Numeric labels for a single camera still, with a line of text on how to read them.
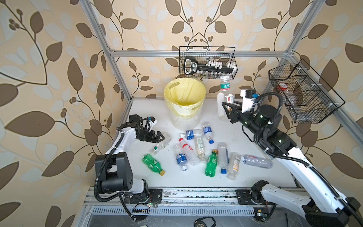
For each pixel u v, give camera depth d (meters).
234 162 0.81
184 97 1.05
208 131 0.95
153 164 0.80
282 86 0.81
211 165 0.81
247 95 0.52
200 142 0.89
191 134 0.93
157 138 0.77
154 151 0.89
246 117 0.54
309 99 0.72
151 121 0.80
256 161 0.82
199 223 0.65
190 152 0.86
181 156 0.83
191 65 0.83
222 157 0.87
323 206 0.39
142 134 0.73
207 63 0.82
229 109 0.59
